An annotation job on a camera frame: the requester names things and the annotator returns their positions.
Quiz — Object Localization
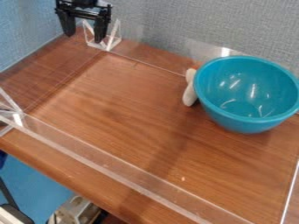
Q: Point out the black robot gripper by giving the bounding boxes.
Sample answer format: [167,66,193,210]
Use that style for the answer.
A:
[55,0,114,43]

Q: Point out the white toy mushroom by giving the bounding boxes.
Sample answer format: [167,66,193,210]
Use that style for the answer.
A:
[182,68,198,107]

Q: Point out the blue plastic bowl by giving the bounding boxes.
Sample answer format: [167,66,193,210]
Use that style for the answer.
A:
[193,55,299,134]

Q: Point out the clear acrylic front barrier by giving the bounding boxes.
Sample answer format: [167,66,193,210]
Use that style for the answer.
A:
[14,114,254,224]

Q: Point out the grey power strip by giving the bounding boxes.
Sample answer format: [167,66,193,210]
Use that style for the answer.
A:
[47,195,102,224]

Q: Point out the clear acrylic corner bracket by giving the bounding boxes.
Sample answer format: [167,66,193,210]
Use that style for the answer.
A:
[82,19,122,52]

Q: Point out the clear acrylic left bracket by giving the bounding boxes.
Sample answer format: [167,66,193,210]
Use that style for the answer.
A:
[0,88,24,137]

